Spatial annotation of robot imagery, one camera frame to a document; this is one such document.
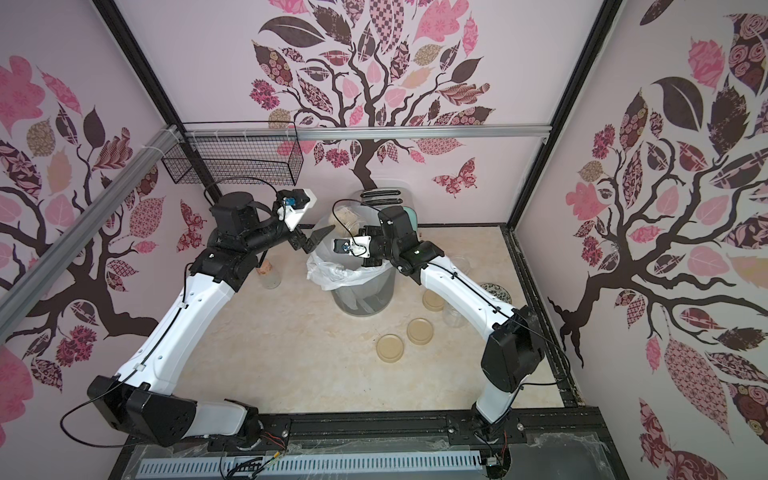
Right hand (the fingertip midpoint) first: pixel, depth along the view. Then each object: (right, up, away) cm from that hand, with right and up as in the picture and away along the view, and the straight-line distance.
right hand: (352, 231), depth 76 cm
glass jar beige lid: (+30, -27, +18) cm, 45 cm away
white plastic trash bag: (-4, -12, -2) cm, 13 cm away
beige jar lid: (+24, -22, +21) cm, 39 cm away
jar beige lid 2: (+10, -35, +12) cm, 38 cm away
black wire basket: (-39, +27, +18) cm, 51 cm away
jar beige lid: (+19, -30, +14) cm, 39 cm away
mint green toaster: (+7, +14, +27) cm, 32 cm away
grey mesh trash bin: (+3, -21, +19) cm, 28 cm away
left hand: (-7, +4, -7) cm, 11 cm away
